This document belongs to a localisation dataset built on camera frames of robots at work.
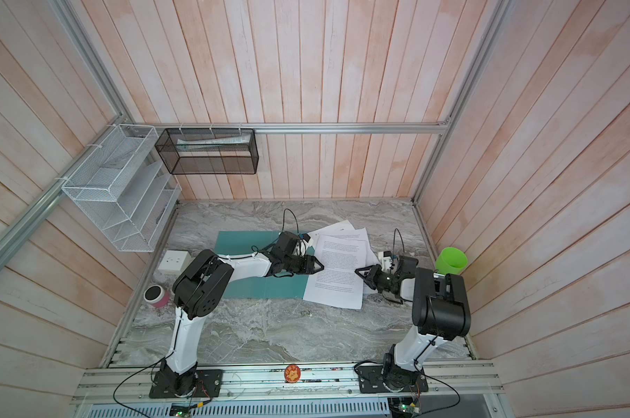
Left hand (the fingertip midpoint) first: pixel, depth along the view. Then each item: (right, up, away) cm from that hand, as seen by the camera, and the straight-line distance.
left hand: (320, 271), depth 95 cm
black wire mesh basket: (-46, +48, +11) cm, 67 cm away
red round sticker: (-9, -26, -20) cm, 34 cm away
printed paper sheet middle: (+17, +13, +14) cm, 26 cm away
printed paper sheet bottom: (+9, +17, +17) cm, 25 cm away
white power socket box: (-54, +4, +1) cm, 55 cm away
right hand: (+14, 0, 0) cm, 14 cm away
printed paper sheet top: (+7, -4, -1) cm, 8 cm away
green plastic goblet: (+42, +6, -13) cm, 44 cm away
